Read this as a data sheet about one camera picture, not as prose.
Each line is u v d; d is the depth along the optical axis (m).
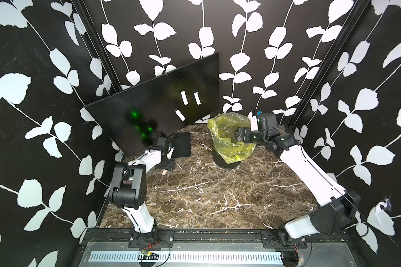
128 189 0.48
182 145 1.18
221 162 0.80
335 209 0.39
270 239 0.73
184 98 0.82
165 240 0.73
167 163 0.84
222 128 0.95
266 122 0.57
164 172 0.95
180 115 0.86
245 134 0.69
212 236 0.75
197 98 0.85
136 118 0.89
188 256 0.70
